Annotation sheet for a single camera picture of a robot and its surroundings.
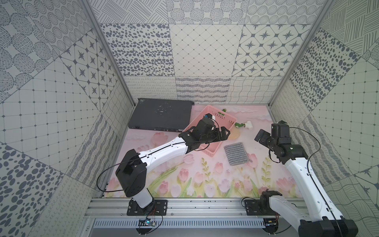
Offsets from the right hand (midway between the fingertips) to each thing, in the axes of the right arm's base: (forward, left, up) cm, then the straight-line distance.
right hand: (266, 139), depth 78 cm
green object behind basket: (+38, +16, -18) cm, 45 cm away
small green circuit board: (-36, +62, -19) cm, 74 cm away
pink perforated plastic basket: (+26, +17, -16) cm, 35 cm away
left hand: (+4, +24, +5) cm, 25 cm away
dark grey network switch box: (+30, +65, -15) cm, 73 cm away
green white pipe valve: (+23, 0, -16) cm, 28 cm away
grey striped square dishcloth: (-1, +13, -16) cm, 21 cm away
